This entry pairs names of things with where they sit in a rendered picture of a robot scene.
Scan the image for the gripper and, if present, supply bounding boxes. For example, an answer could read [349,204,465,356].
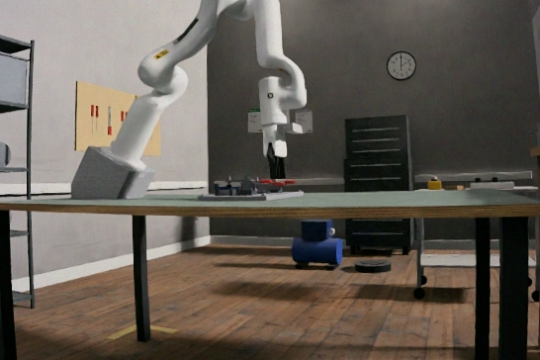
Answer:
[263,125,287,179]

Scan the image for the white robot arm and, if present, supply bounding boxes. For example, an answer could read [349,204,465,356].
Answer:
[101,0,307,170]

